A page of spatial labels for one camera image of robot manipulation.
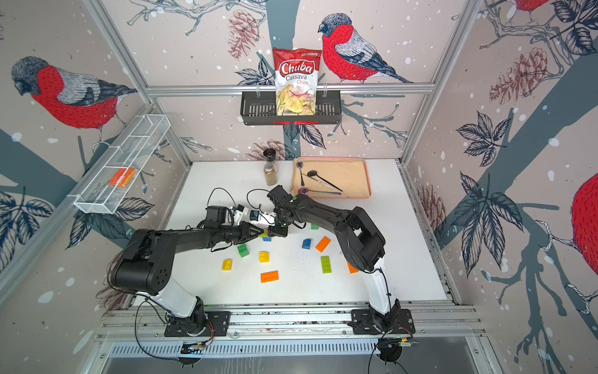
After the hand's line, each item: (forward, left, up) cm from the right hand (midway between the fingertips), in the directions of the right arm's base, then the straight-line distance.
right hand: (272, 228), depth 91 cm
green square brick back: (+3, -17, -4) cm, 18 cm away
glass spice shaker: (+29, +4, +5) cm, 29 cm away
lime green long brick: (-3, +3, 0) cm, 4 cm away
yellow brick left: (-14, +16, -3) cm, 21 cm away
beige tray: (+32, -25, -4) cm, 41 cm away
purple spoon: (+24, -12, -5) cm, 27 cm away
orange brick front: (-18, -1, -5) cm, 18 cm away
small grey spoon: (+38, -9, -3) cm, 39 cm away
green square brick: (-9, +10, -2) cm, 14 cm away
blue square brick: (-3, +2, -3) cm, 5 cm away
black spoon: (+33, -16, -3) cm, 37 cm away
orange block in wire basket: (+1, +43, +29) cm, 52 cm away
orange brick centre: (-4, -21, -6) cm, 22 cm away
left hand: (-1, +3, +1) cm, 3 cm away
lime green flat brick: (-12, -22, -5) cm, 25 cm away
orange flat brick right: (-13, -31, -6) cm, 34 cm away
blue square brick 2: (-5, -14, -4) cm, 15 cm away
